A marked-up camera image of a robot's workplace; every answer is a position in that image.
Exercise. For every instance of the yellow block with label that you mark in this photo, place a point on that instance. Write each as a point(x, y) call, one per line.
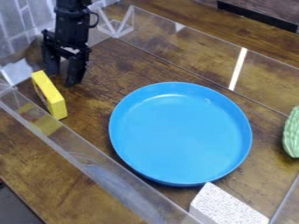
point(50, 95)

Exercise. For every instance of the white speckled foam block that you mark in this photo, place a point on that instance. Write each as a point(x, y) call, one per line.
point(215, 207)

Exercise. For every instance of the green textured object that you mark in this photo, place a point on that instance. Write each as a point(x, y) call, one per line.
point(291, 134)

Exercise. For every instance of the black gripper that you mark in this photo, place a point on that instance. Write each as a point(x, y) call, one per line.
point(67, 41)

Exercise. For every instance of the clear acrylic enclosure wall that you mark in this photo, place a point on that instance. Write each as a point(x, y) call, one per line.
point(66, 172)

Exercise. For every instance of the black bar on table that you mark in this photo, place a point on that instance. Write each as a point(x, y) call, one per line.
point(277, 22)

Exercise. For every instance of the blue round tray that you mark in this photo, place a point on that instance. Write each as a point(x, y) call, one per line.
point(181, 133)

